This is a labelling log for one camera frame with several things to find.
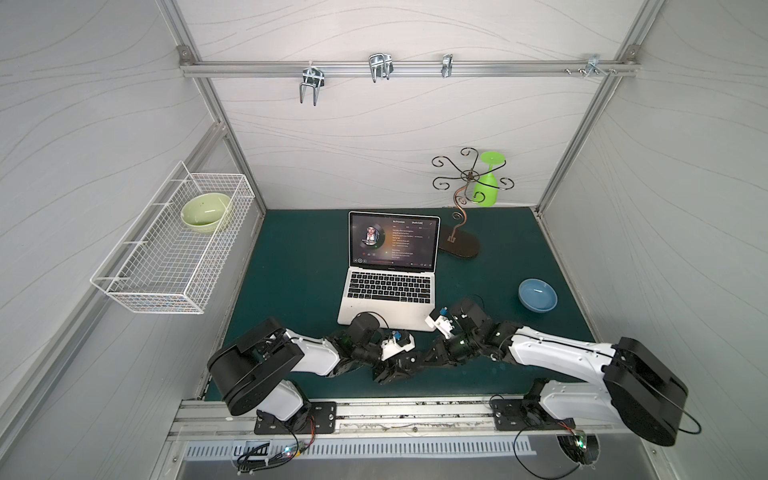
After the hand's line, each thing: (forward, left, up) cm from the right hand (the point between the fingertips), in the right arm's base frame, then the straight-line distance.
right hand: (421, 362), depth 77 cm
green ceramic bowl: (+24, +56, +29) cm, 67 cm away
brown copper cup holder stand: (+46, -13, -5) cm, 48 cm away
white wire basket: (+13, +60, +26) cm, 66 cm away
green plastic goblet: (+42, -18, +24) cm, 52 cm away
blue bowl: (+24, -38, -6) cm, 46 cm away
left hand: (0, +3, -4) cm, 5 cm away
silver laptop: (+34, +9, -3) cm, 35 cm away
